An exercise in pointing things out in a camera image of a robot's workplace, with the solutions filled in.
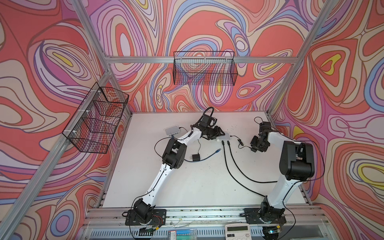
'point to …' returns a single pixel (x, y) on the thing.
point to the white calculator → (237, 231)
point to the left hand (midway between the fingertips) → (224, 134)
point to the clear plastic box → (189, 234)
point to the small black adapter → (240, 142)
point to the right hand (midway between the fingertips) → (255, 148)
